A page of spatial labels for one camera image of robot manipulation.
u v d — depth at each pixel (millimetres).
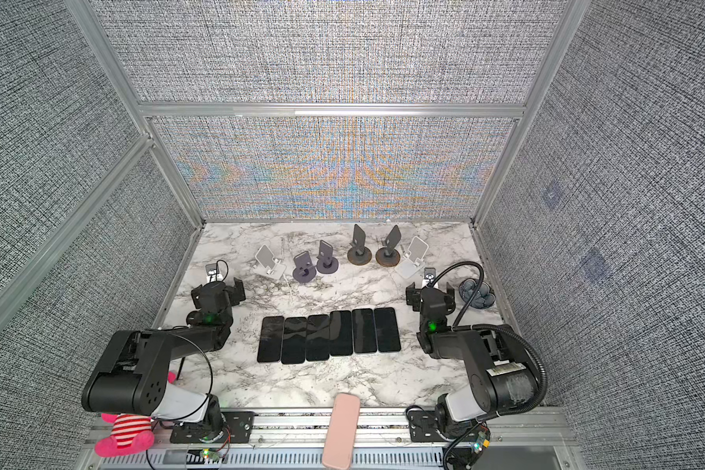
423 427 732
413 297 837
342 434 719
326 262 1033
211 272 778
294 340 893
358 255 1052
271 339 883
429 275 788
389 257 1056
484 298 951
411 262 1033
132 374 447
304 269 1000
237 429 743
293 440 731
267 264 996
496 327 502
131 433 676
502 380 440
